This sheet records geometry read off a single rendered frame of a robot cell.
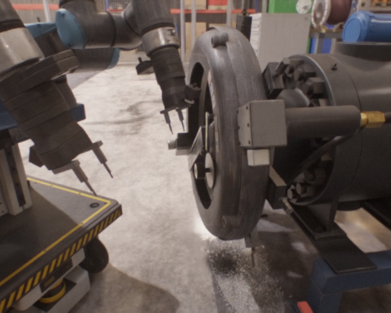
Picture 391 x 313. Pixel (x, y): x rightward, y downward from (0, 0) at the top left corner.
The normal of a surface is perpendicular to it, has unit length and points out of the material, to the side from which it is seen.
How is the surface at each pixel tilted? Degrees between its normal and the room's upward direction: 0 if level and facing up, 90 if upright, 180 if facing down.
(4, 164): 90
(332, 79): 39
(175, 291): 0
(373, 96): 52
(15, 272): 0
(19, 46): 68
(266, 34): 90
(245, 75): 46
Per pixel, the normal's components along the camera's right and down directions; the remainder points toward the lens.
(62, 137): 0.85, -0.30
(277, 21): 0.07, 0.40
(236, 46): 0.07, -0.59
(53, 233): 0.00, -0.92
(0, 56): 0.41, 0.18
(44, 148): -0.39, 0.17
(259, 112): 0.16, 0.01
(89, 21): 0.61, -0.06
